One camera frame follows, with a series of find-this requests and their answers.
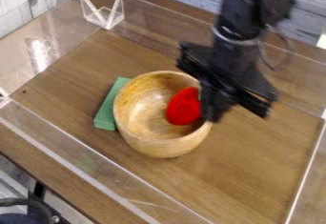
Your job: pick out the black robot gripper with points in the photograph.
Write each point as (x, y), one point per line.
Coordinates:
(231, 81)

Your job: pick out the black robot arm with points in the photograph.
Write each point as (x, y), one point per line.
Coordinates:
(245, 18)

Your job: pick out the brown wooden bowl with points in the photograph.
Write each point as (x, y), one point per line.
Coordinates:
(139, 110)

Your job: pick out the green rectangular block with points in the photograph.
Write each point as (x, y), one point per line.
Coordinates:
(104, 117)

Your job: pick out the red felt strawberry toy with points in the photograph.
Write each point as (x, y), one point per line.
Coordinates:
(184, 107)

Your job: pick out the black table clamp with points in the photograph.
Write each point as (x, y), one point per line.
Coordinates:
(20, 208)

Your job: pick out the clear acrylic tray wall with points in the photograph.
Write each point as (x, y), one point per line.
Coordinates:
(252, 174)

